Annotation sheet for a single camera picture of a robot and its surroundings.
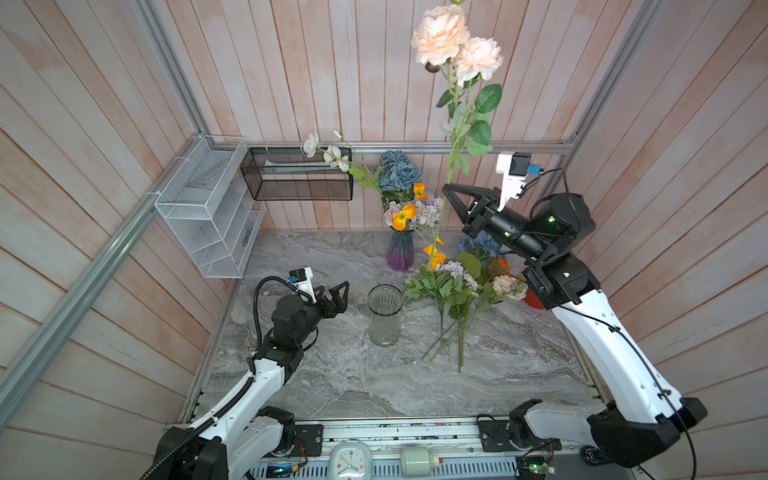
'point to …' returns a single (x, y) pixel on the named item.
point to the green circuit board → (533, 467)
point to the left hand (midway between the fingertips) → (338, 288)
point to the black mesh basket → (292, 174)
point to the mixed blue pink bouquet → (462, 289)
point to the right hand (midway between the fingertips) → (440, 189)
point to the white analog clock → (350, 460)
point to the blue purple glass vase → (401, 250)
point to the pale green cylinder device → (418, 461)
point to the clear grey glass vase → (385, 302)
